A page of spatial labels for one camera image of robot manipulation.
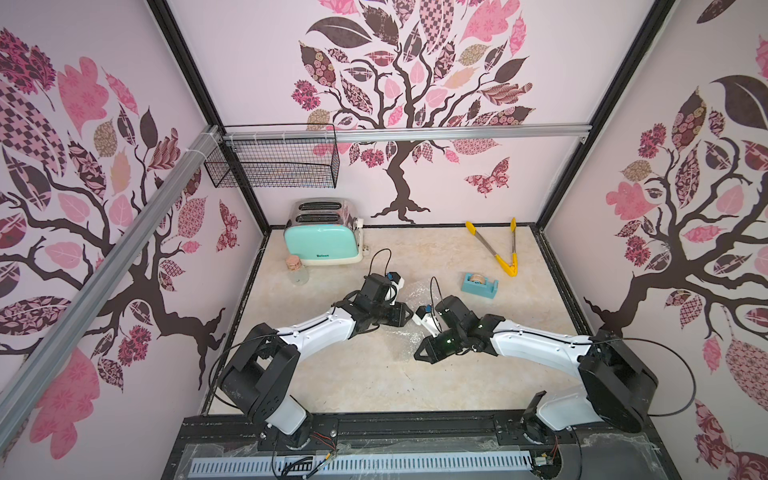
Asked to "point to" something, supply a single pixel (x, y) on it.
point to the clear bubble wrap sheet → (420, 296)
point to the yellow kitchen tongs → (512, 268)
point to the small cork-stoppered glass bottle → (297, 273)
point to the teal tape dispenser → (477, 284)
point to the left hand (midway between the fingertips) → (408, 319)
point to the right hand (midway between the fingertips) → (414, 354)
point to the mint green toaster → (324, 231)
